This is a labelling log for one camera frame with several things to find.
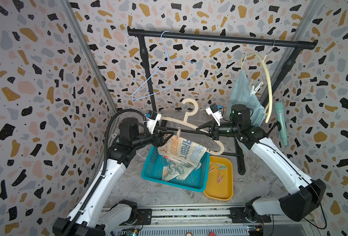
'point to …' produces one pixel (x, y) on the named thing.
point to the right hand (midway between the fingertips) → (200, 130)
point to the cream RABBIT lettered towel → (183, 149)
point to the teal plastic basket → (197, 180)
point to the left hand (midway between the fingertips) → (172, 131)
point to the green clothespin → (222, 166)
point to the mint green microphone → (279, 109)
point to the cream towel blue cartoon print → (174, 168)
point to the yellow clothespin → (211, 169)
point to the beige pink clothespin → (178, 134)
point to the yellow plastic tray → (220, 184)
